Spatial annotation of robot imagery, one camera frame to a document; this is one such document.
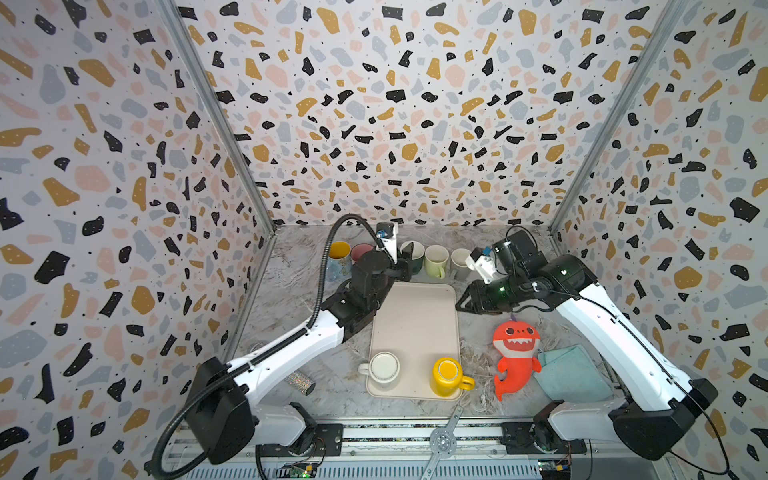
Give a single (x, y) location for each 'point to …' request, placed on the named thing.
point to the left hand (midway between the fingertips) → (405, 238)
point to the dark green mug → (418, 252)
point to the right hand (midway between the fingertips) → (456, 304)
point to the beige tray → (417, 323)
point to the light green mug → (436, 257)
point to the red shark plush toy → (515, 342)
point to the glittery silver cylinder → (301, 382)
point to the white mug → (383, 368)
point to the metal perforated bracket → (443, 443)
